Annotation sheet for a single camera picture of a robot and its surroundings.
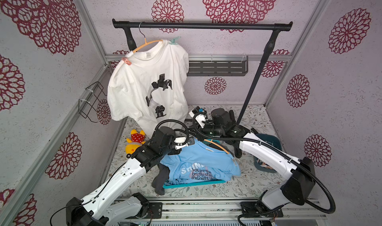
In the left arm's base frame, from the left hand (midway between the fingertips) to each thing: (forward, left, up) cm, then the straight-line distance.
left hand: (177, 136), depth 76 cm
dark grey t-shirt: (-18, +8, -13) cm, 24 cm away
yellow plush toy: (+8, +27, -18) cm, 34 cm away
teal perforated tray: (-20, -7, -13) cm, 25 cm away
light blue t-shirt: (-10, -12, -7) cm, 17 cm away
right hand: (0, -5, +6) cm, 7 cm away
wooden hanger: (-6, -23, -2) cm, 24 cm away
